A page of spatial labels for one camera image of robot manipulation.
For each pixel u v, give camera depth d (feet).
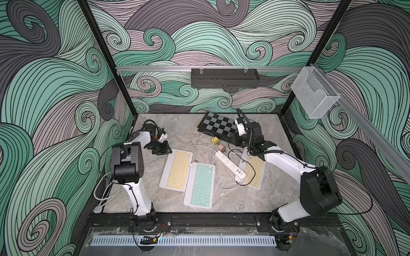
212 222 2.49
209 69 2.97
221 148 3.20
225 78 3.11
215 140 3.40
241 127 2.55
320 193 1.42
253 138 2.18
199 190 2.74
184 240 2.29
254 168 2.98
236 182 2.85
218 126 3.52
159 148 2.76
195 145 3.33
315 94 2.55
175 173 2.88
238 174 2.82
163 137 3.00
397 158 1.67
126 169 1.68
